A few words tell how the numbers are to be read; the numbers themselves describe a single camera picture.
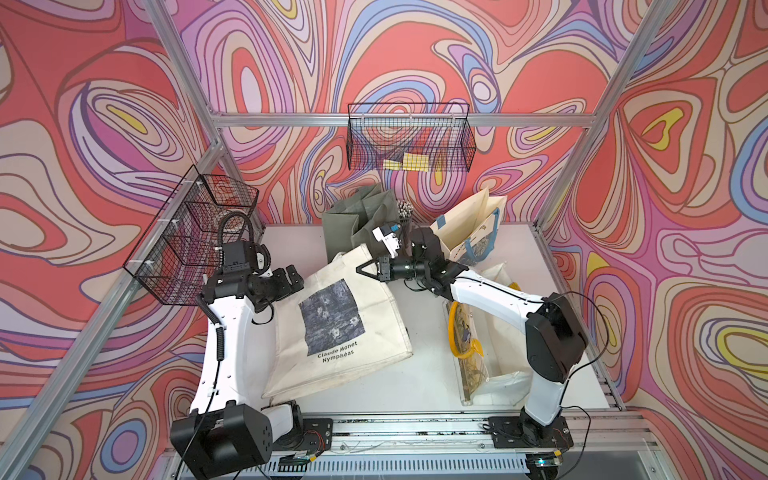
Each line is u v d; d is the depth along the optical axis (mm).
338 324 736
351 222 824
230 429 384
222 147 933
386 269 690
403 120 866
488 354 863
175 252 708
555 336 474
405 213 990
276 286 678
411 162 867
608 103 842
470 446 730
